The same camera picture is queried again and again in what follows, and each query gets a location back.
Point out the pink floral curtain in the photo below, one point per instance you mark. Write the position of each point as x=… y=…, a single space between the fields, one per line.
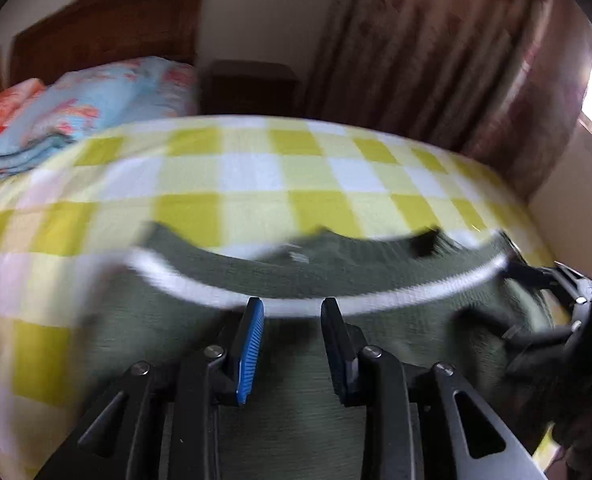
x=426 y=50

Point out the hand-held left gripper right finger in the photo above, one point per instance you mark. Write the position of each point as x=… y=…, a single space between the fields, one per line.
x=335 y=350

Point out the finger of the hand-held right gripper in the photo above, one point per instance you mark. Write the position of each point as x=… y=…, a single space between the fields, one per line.
x=541 y=275
x=516 y=327

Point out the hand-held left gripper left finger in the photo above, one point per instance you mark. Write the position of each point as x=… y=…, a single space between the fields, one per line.
x=250 y=345

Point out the yellow checked bed sheet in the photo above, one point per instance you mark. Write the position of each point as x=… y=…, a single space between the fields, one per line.
x=256 y=175

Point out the dark wooden nightstand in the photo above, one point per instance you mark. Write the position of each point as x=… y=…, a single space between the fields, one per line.
x=251 y=90

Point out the large wooden headboard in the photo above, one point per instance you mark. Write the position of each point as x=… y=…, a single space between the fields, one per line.
x=106 y=25

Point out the blue floral folded quilt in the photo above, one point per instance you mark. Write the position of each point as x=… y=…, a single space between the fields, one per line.
x=96 y=105

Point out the pink floral folded quilt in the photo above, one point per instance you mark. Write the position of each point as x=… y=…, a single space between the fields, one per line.
x=1 y=115

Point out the green knit sweater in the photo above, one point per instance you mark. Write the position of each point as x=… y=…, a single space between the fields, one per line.
x=286 y=410

